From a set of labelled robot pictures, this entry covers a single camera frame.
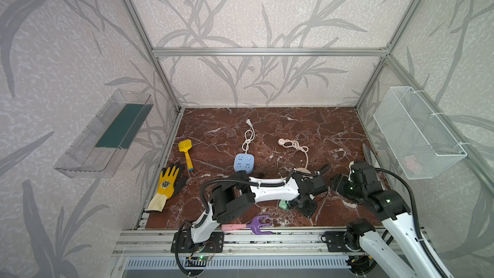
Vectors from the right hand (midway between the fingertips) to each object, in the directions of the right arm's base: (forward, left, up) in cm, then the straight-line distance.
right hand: (332, 176), depth 78 cm
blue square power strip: (+12, +38, -10) cm, 41 cm away
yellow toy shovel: (+22, +70, -11) cm, 75 cm away
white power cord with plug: (+31, +36, -13) cm, 49 cm away
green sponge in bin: (+7, +76, +23) cm, 80 cm away
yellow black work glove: (+3, +71, -10) cm, 72 cm away
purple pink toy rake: (-16, +32, -11) cm, 37 cm away
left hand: (-9, +9, -10) cm, 17 cm away
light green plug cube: (-6, +19, -15) cm, 25 cm away
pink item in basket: (+3, -29, +7) cm, 30 cm away
